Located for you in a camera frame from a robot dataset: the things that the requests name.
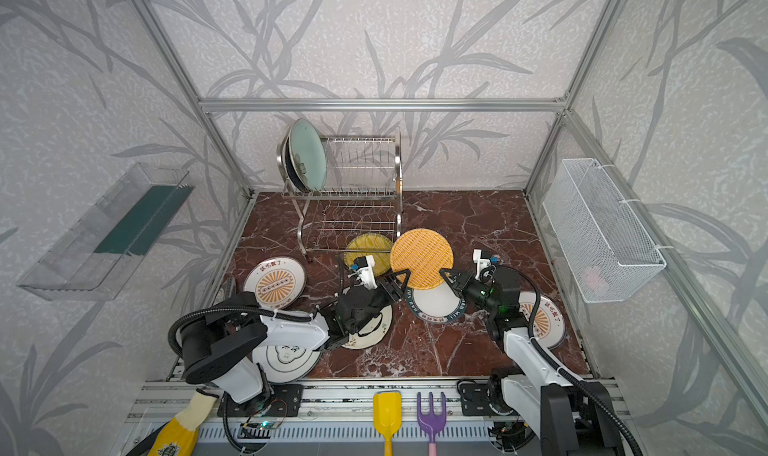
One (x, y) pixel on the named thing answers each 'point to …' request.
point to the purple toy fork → (431, 423)
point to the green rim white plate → (437, 304)
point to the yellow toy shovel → (388, 415)
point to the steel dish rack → (361, 207)
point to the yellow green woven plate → (370, 244)
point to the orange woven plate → (424, 253)
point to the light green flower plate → (309, 154)
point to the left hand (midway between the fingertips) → (413, 269)
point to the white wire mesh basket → (603, 247)
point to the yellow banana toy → (178, 437)
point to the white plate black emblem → (285, 364)
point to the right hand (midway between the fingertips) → (441, 264)
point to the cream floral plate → (372, 336)
